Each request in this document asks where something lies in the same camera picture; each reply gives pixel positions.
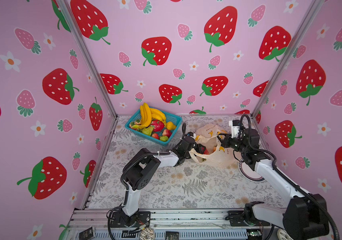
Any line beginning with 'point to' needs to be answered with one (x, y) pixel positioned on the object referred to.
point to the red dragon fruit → (157, 125)
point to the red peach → (166, 132)
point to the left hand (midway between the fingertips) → (205, 148)
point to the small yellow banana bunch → (157, 114)
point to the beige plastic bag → (208, 135)
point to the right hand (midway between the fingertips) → (216, 134)
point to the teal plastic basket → (173, 121)
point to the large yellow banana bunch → (146, 115)
